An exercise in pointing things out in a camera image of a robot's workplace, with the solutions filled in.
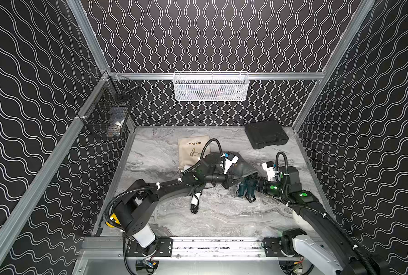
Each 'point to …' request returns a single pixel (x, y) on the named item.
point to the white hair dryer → (194, 205)
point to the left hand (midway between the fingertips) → (244, 177)
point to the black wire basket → (106, 109)
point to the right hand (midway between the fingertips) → (249, 181)
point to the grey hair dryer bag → (240, 167)
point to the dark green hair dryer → (248, 185)
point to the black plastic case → (266, 134)
